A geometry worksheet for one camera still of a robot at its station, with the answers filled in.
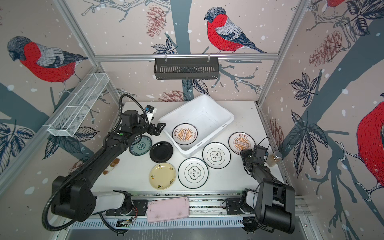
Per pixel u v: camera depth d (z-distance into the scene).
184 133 1.02
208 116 1.11
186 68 1.07
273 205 0.42
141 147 0.96
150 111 0.70
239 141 0.98
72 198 0.40
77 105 0.77
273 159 0.82
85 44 0.85
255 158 0.70
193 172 0.85
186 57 0.96
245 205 0.66
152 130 0.72
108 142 0.55
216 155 0.92
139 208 0.73
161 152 0.93
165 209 0.71
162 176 0.83
